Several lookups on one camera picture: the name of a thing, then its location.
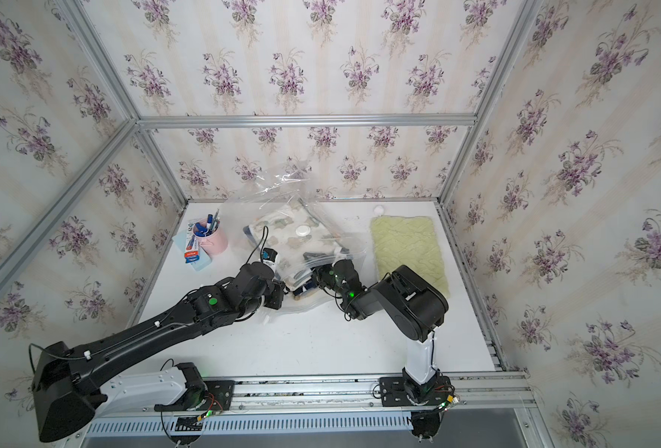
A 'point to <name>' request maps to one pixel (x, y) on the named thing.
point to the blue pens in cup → (212, 225)
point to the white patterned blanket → (297, 240)
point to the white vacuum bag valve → (302, 230)
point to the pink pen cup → (211, 236)
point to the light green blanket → (412, 241)
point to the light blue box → (189, 249)
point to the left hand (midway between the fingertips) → (288, 287)
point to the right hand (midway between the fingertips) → (306, 260)
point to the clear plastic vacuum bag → (273, 188)
